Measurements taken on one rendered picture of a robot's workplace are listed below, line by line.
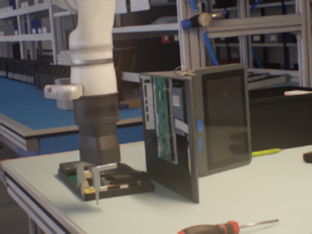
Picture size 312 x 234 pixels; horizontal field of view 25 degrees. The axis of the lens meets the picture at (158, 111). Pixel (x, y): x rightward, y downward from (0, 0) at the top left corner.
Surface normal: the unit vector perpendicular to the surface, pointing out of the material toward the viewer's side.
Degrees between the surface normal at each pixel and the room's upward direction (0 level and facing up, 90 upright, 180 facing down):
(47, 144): 90
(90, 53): 90
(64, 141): 90
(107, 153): 90
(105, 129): 101
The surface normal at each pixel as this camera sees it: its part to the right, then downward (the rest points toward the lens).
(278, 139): 0.38, 0.08
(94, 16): 0.47, 0.33
